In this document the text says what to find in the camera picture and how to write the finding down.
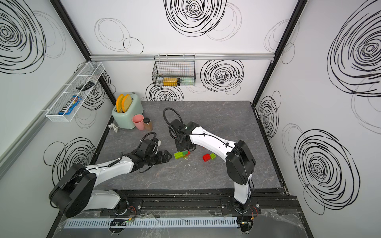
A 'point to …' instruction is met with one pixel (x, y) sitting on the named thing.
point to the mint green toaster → (124, 119)
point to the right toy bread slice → (126, 102)
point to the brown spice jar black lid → (148, 124)
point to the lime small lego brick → (213, 155)
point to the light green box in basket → (187, 80)
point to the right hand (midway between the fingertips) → (183, 147)
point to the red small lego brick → (188, 152)
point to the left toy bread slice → (119, 101)
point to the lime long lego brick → (178, 155)
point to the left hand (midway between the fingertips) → (167, 158)
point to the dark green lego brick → (185, 152)
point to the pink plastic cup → (139, 120)
